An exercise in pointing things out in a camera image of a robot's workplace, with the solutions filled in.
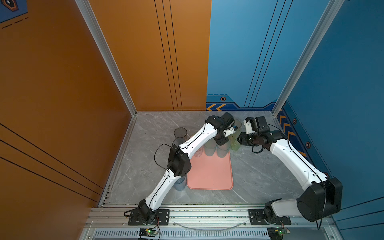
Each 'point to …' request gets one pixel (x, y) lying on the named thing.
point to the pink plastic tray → (210, 173)
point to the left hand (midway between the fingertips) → (221, 138)
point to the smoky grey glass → (180, 135)
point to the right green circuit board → (277, 233)
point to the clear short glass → (199, 152)
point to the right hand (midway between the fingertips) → (240, 138)
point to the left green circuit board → (148, 232)
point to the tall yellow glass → (238, 124)
